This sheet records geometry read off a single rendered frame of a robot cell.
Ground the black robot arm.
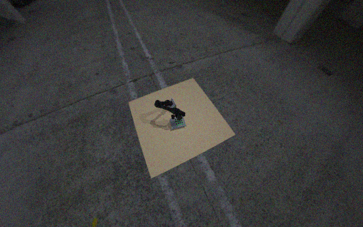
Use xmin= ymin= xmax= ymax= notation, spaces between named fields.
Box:
xmin=154 ymin=100 xmax=185 ymax=120

